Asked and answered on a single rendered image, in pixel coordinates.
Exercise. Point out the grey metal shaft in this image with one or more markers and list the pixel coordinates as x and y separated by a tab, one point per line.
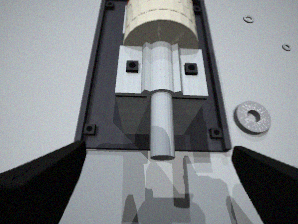
162	145

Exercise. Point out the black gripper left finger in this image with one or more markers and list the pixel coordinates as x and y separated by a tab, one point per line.
38	191

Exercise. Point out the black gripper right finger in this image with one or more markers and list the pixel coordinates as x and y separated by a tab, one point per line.
271	185

